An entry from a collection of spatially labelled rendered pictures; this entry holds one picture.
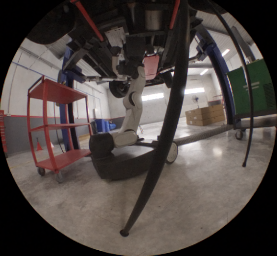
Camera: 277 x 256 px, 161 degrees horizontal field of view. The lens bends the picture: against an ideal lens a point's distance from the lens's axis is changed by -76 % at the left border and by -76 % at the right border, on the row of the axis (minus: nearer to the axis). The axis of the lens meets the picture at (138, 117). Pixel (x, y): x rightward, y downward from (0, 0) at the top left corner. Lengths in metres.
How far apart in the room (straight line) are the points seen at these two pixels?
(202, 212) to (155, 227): 0.19
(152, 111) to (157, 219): 10.06
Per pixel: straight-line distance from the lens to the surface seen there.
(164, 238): 0.43
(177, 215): 0.48
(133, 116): 0.86
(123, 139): 0.75
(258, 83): 1.21
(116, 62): 1.34
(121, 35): 1.56
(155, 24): 1.68
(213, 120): 2.77
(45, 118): 0.87
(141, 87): 1.01
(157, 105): 10.39
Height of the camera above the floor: 0.40
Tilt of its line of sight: 2 degrees up
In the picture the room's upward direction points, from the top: 10 degrees counter-clockwise
